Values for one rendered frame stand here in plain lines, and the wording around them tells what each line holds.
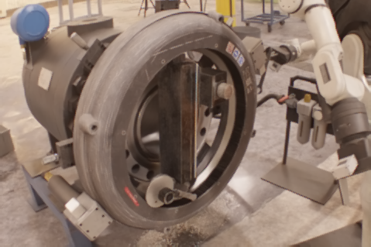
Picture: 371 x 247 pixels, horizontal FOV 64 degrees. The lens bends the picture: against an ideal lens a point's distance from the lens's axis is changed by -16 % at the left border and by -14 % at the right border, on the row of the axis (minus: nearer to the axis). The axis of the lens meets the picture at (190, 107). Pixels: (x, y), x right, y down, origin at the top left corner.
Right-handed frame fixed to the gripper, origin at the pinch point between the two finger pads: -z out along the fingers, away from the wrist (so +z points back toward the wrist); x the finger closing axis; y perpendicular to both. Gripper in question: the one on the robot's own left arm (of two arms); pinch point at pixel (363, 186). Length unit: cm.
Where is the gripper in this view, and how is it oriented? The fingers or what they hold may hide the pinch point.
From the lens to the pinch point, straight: 75.1
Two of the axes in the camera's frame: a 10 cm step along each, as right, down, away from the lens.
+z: -1.1, -9.3, 3.6
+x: -5.2, 3.6, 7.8
